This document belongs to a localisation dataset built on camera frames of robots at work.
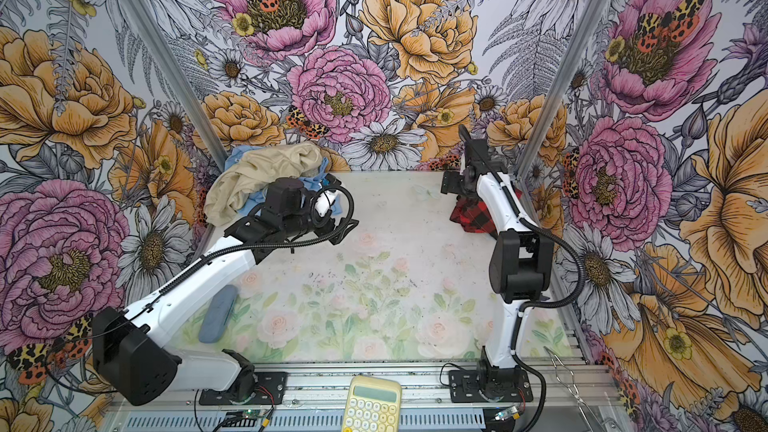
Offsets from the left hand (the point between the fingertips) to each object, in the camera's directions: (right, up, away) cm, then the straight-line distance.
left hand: (341, 219), depth 78 cm
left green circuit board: (-23, -47, -6) cm, 53 cm away
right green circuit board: (+40, -46, -7) cm, 61 cm away
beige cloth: (-35, +15, +27) cm, 47 cm away
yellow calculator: (+9, -42, -8) cm, 44 cm away
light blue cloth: (-37, +4, +33) cm, 49 cm away
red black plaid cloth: (+40, +1, +24) cm, 46 cm away
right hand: (+33, +7, +16) cm, 37 cm away
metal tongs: (+58, -39, -4) cm, 69 cm away
